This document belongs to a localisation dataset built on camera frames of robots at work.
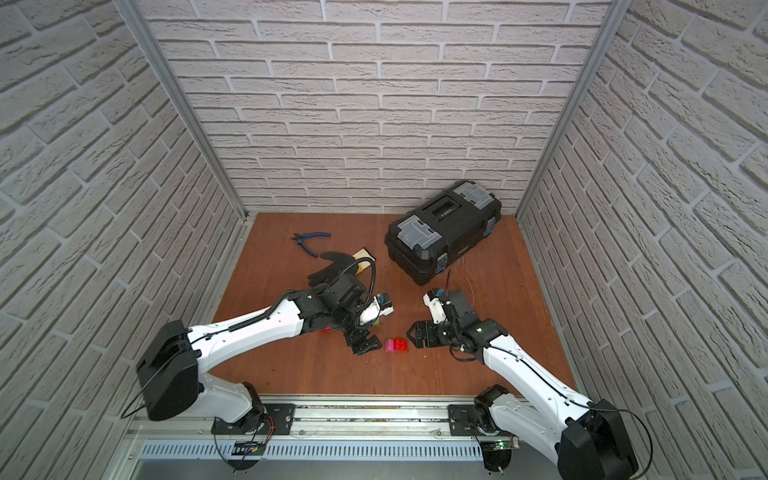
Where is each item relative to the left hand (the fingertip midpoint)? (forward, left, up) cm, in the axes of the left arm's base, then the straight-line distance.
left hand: (378, 328), depth 79 cm
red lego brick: (-1, -6, -8) cm, 10 cm away
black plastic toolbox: (+24, -12, +8) cm, 28 cm away
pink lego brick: (-1, -3, -9) cm, 9 cm away
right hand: (0, -13, -3) cm, 13 cm away
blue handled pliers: (+41, +30, -10) cm, 52 cm away
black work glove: (+29, +14, -9) cm, 33 cm away
